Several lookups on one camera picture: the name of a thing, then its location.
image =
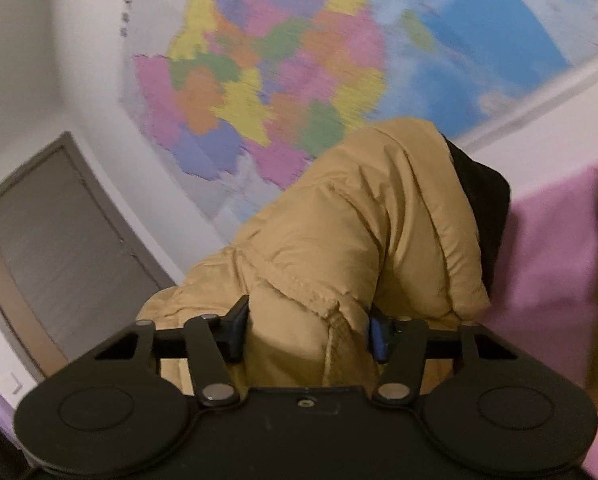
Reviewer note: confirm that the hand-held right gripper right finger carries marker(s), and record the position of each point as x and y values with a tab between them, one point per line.
379	340

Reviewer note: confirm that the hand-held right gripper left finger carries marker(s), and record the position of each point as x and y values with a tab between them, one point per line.
236	332

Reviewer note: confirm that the tan puffer jacket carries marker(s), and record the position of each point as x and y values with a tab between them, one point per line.
354	220

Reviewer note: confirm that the pink bedsheet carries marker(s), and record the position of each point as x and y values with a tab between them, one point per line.
549	270

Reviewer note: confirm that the grey door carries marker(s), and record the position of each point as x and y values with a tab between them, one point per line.
64	250

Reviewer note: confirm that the colourful wall map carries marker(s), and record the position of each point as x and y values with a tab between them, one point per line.
304	50

